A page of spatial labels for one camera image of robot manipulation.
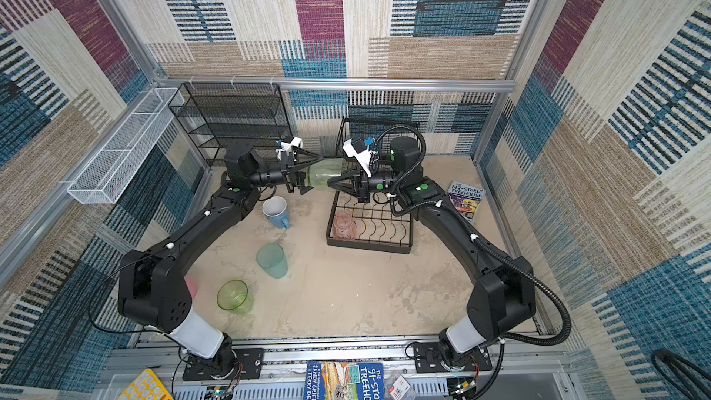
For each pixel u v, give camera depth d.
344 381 0.69
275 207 0.98
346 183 0.67
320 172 0.68
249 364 0.73
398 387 0.69
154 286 0.45
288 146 0.73
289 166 0.64
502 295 0.42
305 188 0.73
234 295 0.84
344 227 0.97
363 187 0.62
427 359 0.73
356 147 0.60
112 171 0.73
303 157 0.68
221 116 1.08
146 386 0.70
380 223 0.99
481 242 0.46
